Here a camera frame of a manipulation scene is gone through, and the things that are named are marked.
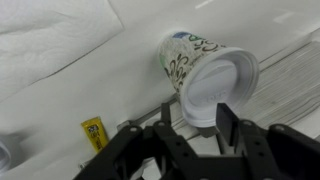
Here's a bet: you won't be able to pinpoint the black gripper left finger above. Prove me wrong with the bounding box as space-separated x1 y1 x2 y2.
73 102 214 180

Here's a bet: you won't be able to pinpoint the white plastic cup lid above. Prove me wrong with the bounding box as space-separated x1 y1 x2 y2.
179 46 261 129

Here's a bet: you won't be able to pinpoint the patterned paper cup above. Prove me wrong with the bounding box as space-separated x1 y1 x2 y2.
157 30 234 101

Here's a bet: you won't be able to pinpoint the white paper napkin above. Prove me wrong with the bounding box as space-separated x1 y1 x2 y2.
0 0 125 102

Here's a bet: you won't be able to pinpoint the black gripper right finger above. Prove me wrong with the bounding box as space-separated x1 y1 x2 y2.
213 102 320 180

